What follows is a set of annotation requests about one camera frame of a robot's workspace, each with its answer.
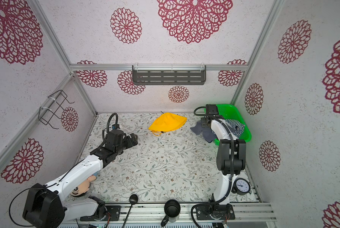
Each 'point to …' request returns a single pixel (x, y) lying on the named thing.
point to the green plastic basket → (229, 111)
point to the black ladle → (133, 199)
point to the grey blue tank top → (208, 132)
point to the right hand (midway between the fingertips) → (209, 119)
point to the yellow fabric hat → (167, 122)
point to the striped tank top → (238, 128)
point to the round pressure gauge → (241, 186)
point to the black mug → (172, 208)
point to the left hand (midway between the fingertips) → (132, 138)
